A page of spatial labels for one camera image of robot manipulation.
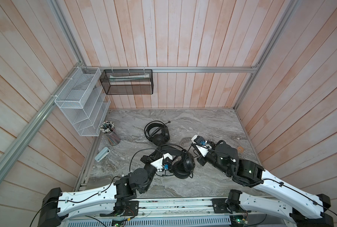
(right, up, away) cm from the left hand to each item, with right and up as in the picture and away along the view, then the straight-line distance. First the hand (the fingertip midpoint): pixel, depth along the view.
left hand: (159, 149), depth 67 cm
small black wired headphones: (+12, -8, -1) cm, 15 cm away
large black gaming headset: (-3, +6, +30) cm, 31 cm away
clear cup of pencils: (-33, +10, +19) cm, 39 cm away
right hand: (+17, +3, -1) cm, 17 cm away
